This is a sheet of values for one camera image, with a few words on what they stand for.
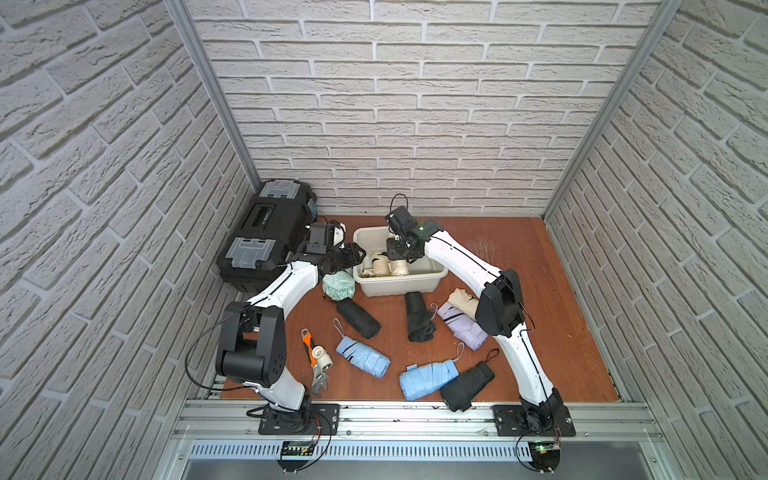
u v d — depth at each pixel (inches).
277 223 36.5
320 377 31.4
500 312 22.5
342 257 31.0
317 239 27.8
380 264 39.1
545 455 27.6
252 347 17.9
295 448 28.6
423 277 34.5
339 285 35.9
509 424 28.6
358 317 34.9
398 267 35.1
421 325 32.8
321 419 30.5
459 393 29.6
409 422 29.9
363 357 31.9
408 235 28.0
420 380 30.4
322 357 31.9
